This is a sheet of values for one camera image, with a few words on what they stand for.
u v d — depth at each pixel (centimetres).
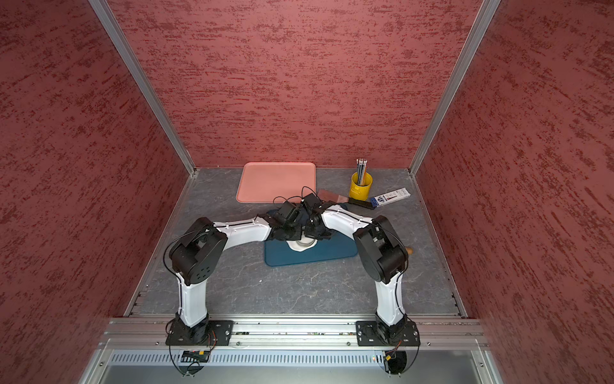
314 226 75
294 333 76
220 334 74
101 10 71
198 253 51
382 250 52
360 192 103
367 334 74
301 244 94
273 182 120
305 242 94
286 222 77
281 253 91
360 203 106
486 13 71
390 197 109
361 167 101
